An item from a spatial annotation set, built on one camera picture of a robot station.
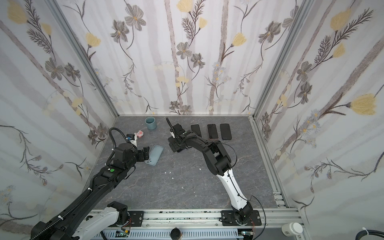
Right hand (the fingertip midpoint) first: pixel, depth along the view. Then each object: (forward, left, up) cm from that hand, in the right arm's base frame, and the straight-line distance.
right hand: (174, 139), depth 101 cm
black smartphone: (+13, -14, -4) cm, 20 cm away
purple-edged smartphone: (+12, -27, -5) cm, 30 cm away
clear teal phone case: (-11, +12, -3) cm, 16 cm away
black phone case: (+11, -37, -4) cm, 39 cm away
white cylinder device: (-50, -58, +10) cm, 77 cm away
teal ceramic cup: (+12, +18, 0) cm, 22 cm away
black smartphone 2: (+11, -38, -4) cm, 39 cm away
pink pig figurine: (+5, +26, -3) cm, 26 cm away
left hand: (-13, +17, +15) cm, 26 cm away
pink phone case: (+10, -31, -4) cm, 33 cm away
